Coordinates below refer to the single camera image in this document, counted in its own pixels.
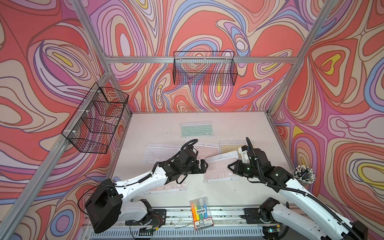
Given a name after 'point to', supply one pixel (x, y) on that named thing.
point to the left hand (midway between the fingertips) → (204, 167)
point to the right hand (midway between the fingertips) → (229, 171)
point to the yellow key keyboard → (226, 146)
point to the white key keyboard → (156, 152)
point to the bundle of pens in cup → (304, 174)
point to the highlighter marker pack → (201, 214)
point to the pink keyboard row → (207, 148)
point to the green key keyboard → (196, 129)
